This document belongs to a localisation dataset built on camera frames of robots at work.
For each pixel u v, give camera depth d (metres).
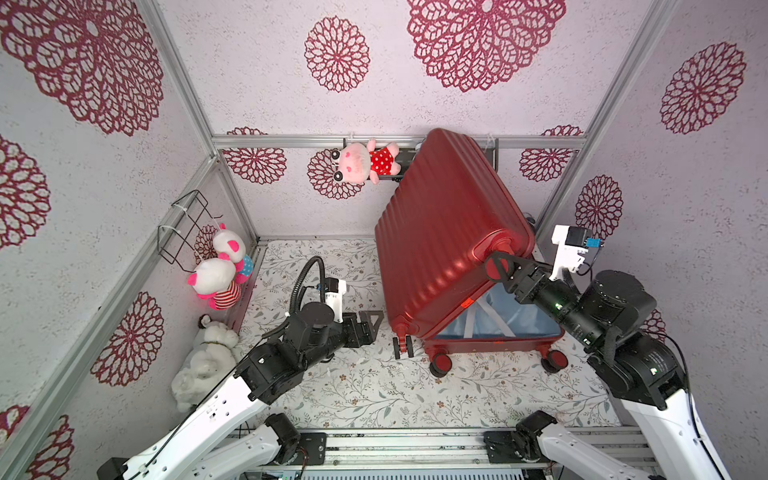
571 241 0.46
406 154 0.90
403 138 0.93
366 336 0.58
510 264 0.52
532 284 0.46
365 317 0.58
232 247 0.92
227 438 0.44
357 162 0.83
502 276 0.52
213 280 0.85
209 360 0.78
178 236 0.75
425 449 0.76
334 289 0.59
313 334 0.47
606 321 0.39
